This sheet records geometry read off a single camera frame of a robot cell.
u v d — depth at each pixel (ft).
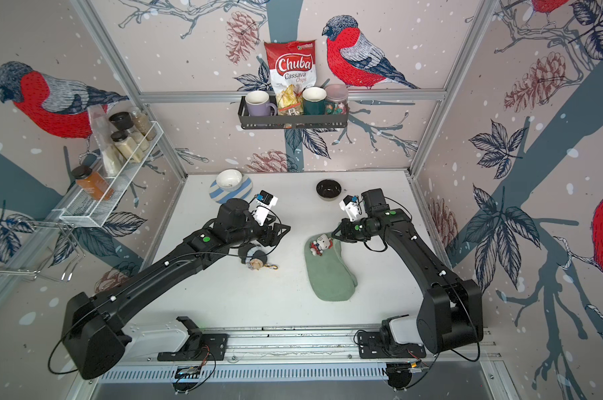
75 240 2.34
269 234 2.16
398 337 2.03
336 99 2.75
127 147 2.51
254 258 2.86
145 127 2.82
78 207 2.19
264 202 2.15
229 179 3.76
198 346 2.22
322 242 2.95
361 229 2.25
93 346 1.25
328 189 3.62
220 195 3.73
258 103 2.67
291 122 2.87
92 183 2.19
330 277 2.76
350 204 2.49
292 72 2.61
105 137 2.43
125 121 2.57
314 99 2.63
